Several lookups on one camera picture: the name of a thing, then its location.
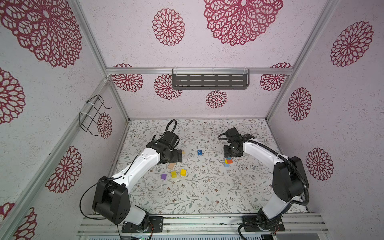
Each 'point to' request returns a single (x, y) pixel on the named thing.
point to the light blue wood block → (226, 165)
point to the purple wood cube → (164, 176)
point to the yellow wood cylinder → (226, 161)
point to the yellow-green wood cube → (174, 174)
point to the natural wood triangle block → (183, 152)
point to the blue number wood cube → (200, 152)
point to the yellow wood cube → (183, 172)
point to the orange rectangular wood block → (230, 161)
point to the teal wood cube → (229, 158)
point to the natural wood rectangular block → (171, 165)
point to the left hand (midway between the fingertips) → (172, 160)
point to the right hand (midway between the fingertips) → (228, 151)
